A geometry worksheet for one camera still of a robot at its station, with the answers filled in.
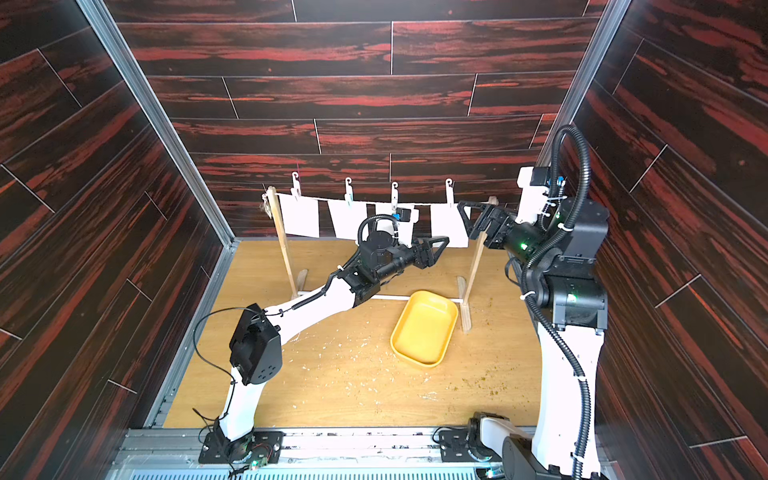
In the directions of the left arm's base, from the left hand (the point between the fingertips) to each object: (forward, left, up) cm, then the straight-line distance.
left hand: (444, 240), depth 73 cm
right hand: (-6, -5, +16) cm, 18 cm away
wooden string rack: (+9, +46, -29) cm, 55 cm away
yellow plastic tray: (-7, +2, -33) cm, 34 cm away
